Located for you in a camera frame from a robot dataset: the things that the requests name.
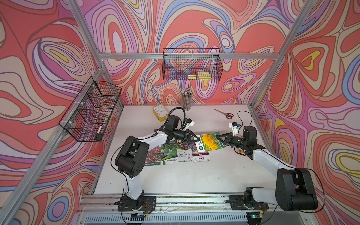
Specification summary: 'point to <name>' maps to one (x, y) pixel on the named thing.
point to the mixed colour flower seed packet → (184, 152)
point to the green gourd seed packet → (169, 153)
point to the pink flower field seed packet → (153, 157)
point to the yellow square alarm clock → (160, 112)
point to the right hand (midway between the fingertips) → (217, 140)
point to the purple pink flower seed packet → (200, 156)
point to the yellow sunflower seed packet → (209, 142)
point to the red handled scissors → (228, 116)
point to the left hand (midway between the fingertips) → (199, 142)
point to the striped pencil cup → (186, 95)
